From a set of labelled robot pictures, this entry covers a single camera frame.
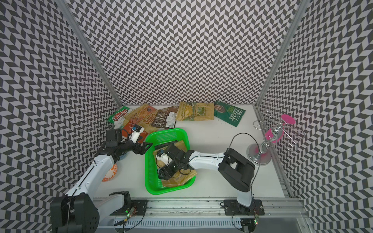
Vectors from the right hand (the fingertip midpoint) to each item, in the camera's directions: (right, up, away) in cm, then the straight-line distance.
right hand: (164, 175), depth 80 cm
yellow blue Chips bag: (+11, +1, -4) cm, 12 cm away
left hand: (-12, +18, +3) cm, 22 cm away
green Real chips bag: (+44, +35, +32) cm, 65 cm away
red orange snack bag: (-33, +25, +25) cm, 48 cm away
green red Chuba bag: (-41, +31, +27) cm, 58 cm away
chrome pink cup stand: (+57, +24, -9) cm, 63 cm away
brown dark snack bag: (-5, +32, +28) cm, 43 cm away
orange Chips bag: (-21, +34, +30) cm, 50 cm away
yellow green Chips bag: (+11, +37, +32) cm, 50 cm away
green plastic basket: (-7, -6, +1) cm, 9 cm away
